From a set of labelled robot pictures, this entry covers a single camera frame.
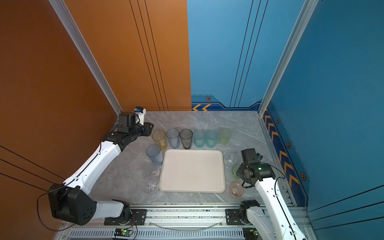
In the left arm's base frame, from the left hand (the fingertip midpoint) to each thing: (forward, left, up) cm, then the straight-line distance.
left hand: (150, 123), depth 82 cm
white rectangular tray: (-15, -24, -27) cm, 39 cm away
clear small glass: (-11, -47, -21) cm, 52 cm away
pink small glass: (-28, -48, -24) cm, 60 cm away
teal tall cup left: (+2, -27, -16) cm, 32 cm away
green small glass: (-14, -50, -27) cm, 59 cm away
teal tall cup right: (+3, -36, -17) cm, 39 cm away
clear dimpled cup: (-18, 0, -22) cm, 28 cm away
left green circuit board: (-47, +9, -26) cm, 54 cm away
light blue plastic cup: (-10, -1, -13) cm, 17 cm away
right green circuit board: (-47, -52, -24) cm, 74 cm away
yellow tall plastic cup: (+1, -2, -16) cm, 16 cm away
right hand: (-23, -49, -13) cm, 56 cm away
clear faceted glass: (-26, 0, -23) cm, 34 cm away
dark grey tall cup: (+1, -19, -12) cm, 23 cm away
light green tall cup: (+3, -44, -15) cm, 46 cm away
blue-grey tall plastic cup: (-1, -12, -9) cm, 15 cm away
